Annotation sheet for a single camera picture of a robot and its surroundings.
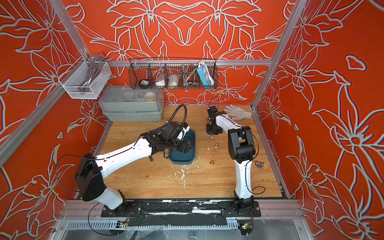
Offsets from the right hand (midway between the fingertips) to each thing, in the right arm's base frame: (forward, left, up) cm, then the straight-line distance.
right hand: (209, 131), depth 101 cm
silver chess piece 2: (-11, -4, -1) cm, 11 cm away
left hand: (-18, +13, +14) cm, 26 cm away
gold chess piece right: (-22, 0, -1) cm, 22 cm away
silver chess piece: (-3, -2, -1) cm, 4 cm away
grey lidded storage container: (+12, +56, +16) cm, 59 cm away
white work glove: (+19, -23, -1) cm, 30 cm away
